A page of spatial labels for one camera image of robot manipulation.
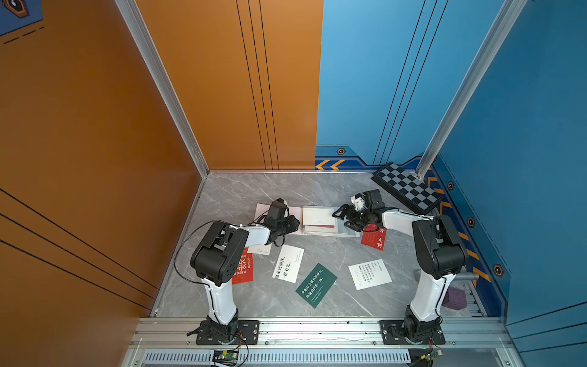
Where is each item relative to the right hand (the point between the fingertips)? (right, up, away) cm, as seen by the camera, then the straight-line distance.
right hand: (339, 218), depth 97 cm
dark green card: (-11, -23, -14) cm, 29 cm away
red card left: (-38, -19, -10) cm, 44 cm away
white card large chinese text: (-21, -17, -8) cm, 28 cm away
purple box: (+36, -25, -21) cm, 48 cm away
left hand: (-17, -1, +2) cm, 17 cm away
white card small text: (+10, -20, -11) cm, 25 cm away
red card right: (+15, -8, -1) cm, 17 cm away
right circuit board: (+25, -38, -28) cm, 53 cm away
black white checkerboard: (+35, +15, +14) cm, 41 cm away
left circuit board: (-40, -41, -25) cm, 63 cm away
